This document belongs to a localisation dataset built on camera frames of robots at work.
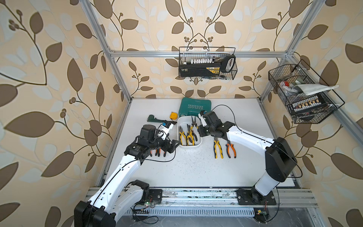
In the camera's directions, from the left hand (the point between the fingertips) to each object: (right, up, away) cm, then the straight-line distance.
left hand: (174, 137), depth 76 cm
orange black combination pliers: (-7, -13, +13) cm, 20 cm away
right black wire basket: (+67, +35, +10) cm, 76 cm away
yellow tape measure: (-3, +11, +32) cm, 34 cm away
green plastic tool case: (+12, +18, +32) cm, 39 cm away
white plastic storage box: (+5, +7, +28) cm, 29 cm away
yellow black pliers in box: (+3, 0, +22) cm, 23 cm away
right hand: (+15, +3, +12) cm, 20 cm away
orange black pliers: (-12, -11, +13) cm, 21 cm away
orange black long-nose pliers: (+34, -8, +16) cm, 39 cm away
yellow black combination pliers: (+27, -7, +17) cm, 32 cm away
